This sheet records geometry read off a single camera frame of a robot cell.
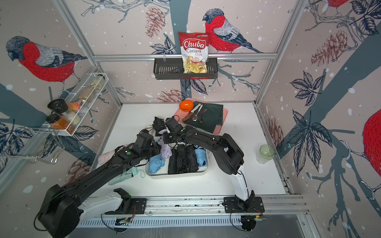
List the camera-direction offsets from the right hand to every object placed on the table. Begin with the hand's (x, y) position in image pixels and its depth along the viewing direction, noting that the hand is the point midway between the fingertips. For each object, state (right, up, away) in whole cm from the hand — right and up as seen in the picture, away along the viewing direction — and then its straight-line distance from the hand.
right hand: (163, 140), depth 90 cm
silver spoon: (+19, +14, +21) cm, 32 cm away
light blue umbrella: (-3, -12, -6) cm, 14 cm away
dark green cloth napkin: (+27, +15, +21) cm, 38 cm away
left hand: (+1, -1, -6) cm, 6 cm away
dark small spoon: (+24, +11, +18) cm, 32 cm away
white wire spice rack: (-38, +22, -18) cm, 47 cm away
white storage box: (+1, -18, -6) cm, 19 cm away
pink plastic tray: (+8, +16, +25) cm, 30 cm away
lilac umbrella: (+2, -6, -4) cm, 8 cm away
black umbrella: (-6, +9, +12) cm, 16 cm away
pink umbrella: (-35, -9, -4) cm, 37 cm away
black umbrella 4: (+7, -14, -6) cm, 17 cm away
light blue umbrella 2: (+23, -9, -2) cm, 25 cm away
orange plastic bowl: (+12, +23, +25) cm, 36 cm away
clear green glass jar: (+62, -7, -2) cm, 63 cm away
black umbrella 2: (+18, -13, -7) cm, 23 cm away
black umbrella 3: (+11, -6, -3) cm, 13 cm away
